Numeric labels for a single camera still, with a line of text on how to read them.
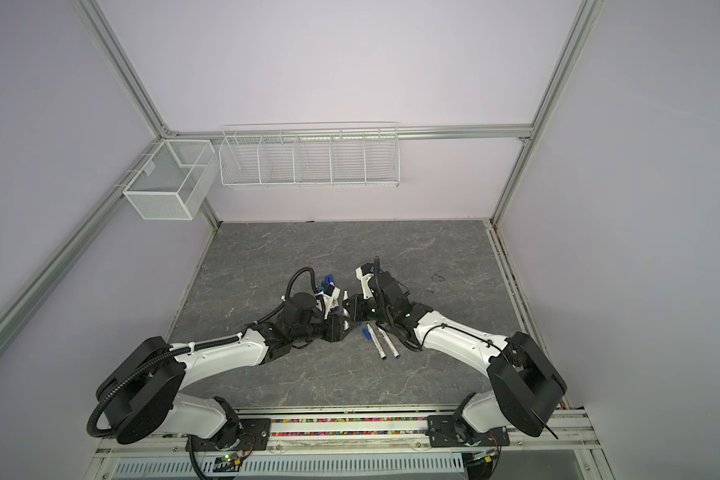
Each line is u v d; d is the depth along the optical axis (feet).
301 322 2.22
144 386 1.40
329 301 2.53
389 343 2.91
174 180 3.14
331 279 3.37
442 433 2.40
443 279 3.44
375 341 2.91
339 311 2.65
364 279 2.48
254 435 2.41
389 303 2.07
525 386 1.39
